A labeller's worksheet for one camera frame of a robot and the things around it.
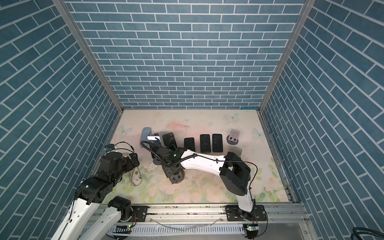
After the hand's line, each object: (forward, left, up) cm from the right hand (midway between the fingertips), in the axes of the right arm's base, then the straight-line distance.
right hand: (170, 167), depth 82 cm
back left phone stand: (+6, +11, -6) cm, 14 cm away
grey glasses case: (+27, +24, -4) cm, 36 cm away
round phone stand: (-5, -5, -2) cm, 7 cm away
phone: (+26, -27, -9) cm, 38 cm away
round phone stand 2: (+15, -39, -1) cm, 41 cm away
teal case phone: (+24, -18, -10) cm, 32 cm away
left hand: (-1, +18, +11) cm, 21 cm away
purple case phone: (+15, +3, +5) cm, 16 cm away
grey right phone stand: (+25, -37, -3) cm, 45 cm away
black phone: (+23, -7, -11) cm, 26 cm away
